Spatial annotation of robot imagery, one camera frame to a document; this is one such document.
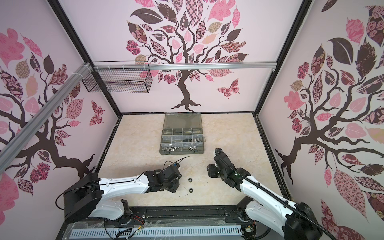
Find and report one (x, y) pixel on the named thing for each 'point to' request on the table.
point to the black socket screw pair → (186, 140)
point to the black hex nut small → (190, 180)
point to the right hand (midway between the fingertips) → (210, 166)
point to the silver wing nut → (164, 148)
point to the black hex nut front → (190, 190)
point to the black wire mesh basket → (121, 76)
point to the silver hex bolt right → (198, 139)
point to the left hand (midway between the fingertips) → (176, 186)
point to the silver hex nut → (175, 147)
